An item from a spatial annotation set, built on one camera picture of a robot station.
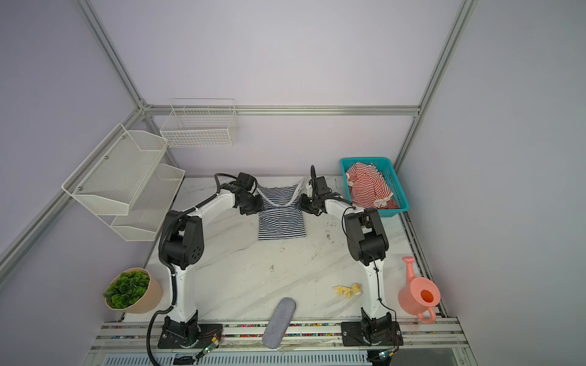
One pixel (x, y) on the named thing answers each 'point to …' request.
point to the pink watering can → (419, 295)
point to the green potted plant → (134, 290)
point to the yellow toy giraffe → (355, 289)
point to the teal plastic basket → (384, 166)
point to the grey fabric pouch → (278, 322)
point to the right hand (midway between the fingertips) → (292, 206)
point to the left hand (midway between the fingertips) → (261, 210)
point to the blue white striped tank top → (281, 217)
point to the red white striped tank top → (368, 187)
